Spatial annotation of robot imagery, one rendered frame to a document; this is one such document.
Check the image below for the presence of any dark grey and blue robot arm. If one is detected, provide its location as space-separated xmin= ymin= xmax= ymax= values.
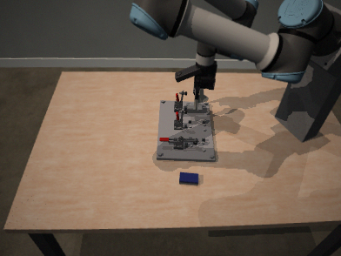
xmin=130 ymin=0 xmax=341 ymax=84

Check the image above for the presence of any toggle clamp with red handle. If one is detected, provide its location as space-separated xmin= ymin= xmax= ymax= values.
xmin=159 ymin=136 xmax=199 ymax=150
xmin=174 ymin=109 xmax=187 ymax=130

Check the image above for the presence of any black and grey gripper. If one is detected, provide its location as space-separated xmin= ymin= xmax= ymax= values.
xmin=193 ymin=61 xmax=217 ymax=110

